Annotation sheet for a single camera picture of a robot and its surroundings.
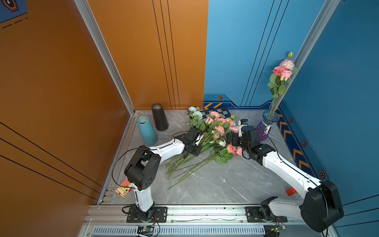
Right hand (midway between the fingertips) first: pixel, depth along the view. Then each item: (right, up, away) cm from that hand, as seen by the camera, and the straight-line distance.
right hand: (233, 134), depth 85 cm
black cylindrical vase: (-46, +8, +17) cm, 50 cm away
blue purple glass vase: (+21, +4, +8) cm, 23 cm away
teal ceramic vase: (-52, 0, +5) cm, 52 cm away
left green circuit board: (-47, -46, -13) cm, 67 cm away
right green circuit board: (+17, -44, -16) cm, 50 cm away
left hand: (-20, -9, +9) cm, 24 cm away
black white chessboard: (-1, +17, +31) cm, 35 cm away
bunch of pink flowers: (-10, +3, +10) cm, 14 cm away
